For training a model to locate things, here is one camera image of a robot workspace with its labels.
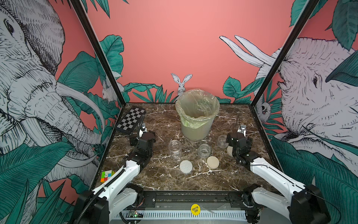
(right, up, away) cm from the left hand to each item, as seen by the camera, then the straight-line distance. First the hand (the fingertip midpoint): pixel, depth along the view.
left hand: (142, 130), depth 82 cm
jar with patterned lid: (+19, -12, +11) cm, 25 cm away
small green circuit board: (0, -41, -13) cm, 43 cm away
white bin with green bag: (+35, +13, +19) cm, 42 cm away
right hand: (+58, -1, +2) cm, 58 cm away
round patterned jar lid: (+26, -23, +3) cm, 35 cm away
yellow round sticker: (+31, -40, -11) cm, 52 cm away
